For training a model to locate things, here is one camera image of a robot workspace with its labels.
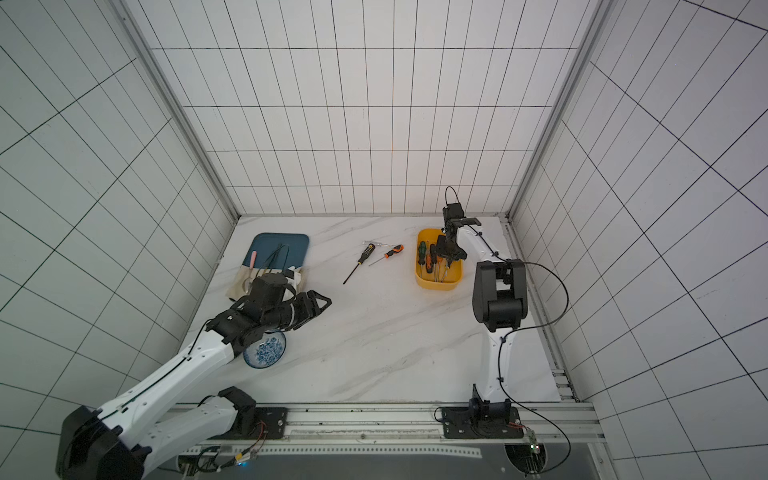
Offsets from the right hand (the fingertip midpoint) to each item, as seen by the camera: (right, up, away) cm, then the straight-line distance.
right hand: (437, 250), depth 102 cm
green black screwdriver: (-5, -1, +5) cm, 7 cm away
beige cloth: (-67, -11, -3) cm, 68 cm away
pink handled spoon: (-67, -4, +4) cm, 67 cm away
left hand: (-35, -16, -24) cm, 45 cm away
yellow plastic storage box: (-5, -9, -7) cm, 13 cm away
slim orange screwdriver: (-3, -5, +1) cm, 6 cm away
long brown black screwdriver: (-24, 0, +5) cm, 25 cm away
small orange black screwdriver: (-14, 0, +5) cm, 15 cm away
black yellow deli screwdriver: (-1, -3, +2) cm, 4 cm away
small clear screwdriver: (-22, +2, +8) cm, 23 cm away
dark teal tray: (-53, 0, +6) cm, 53 cm away
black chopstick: (-59, -4, +4) cm, 59 cm away
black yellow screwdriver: (+4, -6, +2) cm, 8 cm away
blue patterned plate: (-53, -28, -18) cm, 63 cm away
